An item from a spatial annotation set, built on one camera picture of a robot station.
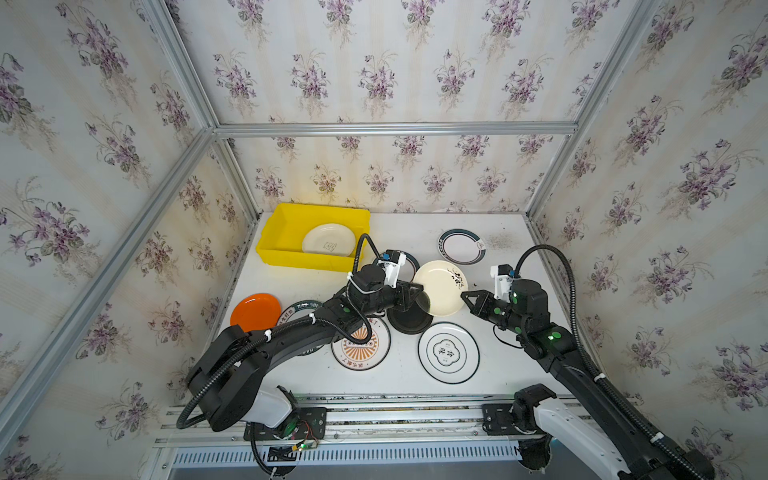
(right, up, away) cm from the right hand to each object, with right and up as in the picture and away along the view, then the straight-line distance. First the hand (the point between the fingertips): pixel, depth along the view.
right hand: (459, 297), depth 76 cm
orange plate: (-59, -8, +17) cm, 62 cm away
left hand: (-9, +3, +1) cm, 10 cm away
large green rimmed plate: (-47, -7, +16) cm, 50 cm away
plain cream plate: (-40, +15, +34) cm, 55 cm away
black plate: (-10, -10, +14) cm, 20 cm away
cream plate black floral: (-3, +3, +2) cm, 5 cm away
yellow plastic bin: (-60, +14, +37) cm, 72 cm away
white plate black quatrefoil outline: (-1, -18, +8) cm, 19 cm away
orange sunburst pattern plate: (-25, -18, +7) cm, 32 cm away
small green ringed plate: (+10, +13, +35) cm, 39 cm away
